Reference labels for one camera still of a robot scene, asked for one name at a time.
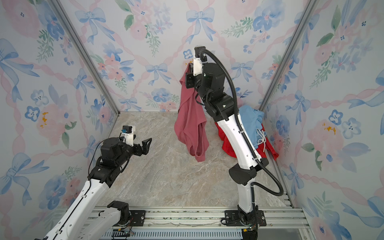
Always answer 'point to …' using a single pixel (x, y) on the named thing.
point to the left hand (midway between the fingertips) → (142, 136)
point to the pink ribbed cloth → (190, 125)
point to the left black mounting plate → (138, 217)
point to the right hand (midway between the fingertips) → (190, 63)
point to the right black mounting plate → (254, 218)
